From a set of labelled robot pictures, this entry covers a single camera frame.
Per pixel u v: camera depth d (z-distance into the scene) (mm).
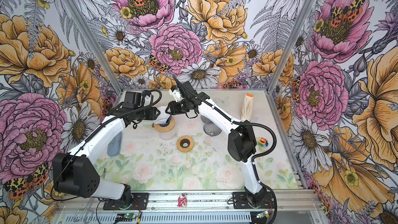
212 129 967
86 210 717
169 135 960
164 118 814
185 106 661
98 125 1019
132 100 650
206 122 945
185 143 938
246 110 1052
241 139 520
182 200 715
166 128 870
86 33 885
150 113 760
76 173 415
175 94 792
